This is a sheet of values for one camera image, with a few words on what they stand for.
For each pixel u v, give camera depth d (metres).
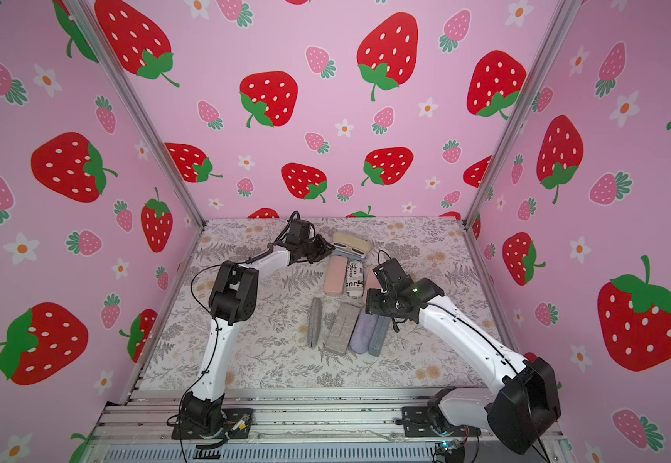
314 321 0.88
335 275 1.03
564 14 0.69
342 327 0.88
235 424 0.72
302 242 0.91
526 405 0.48
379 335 0.84
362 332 0.88
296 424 0.76
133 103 0.84
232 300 0.65
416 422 0.73
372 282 1.00
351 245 1.11
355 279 0.99
